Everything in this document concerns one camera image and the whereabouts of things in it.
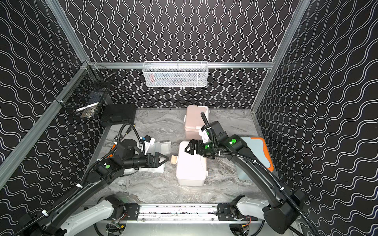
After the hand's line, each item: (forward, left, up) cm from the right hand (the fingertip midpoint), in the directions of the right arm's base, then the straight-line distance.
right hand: (192, 150), depth 72 cm
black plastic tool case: (+45, +60, -20) cm, 78 cm away
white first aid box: (-6, +1, -7) cm, 10 cm away
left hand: (-4, +14, 0) cm, 14 cm away
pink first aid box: (+25, -1, -7) cm, 27 cm away
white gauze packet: (+14, +20, -21) cm, 32 cm away
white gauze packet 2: (0, +19, -21) cm, 28 cm away
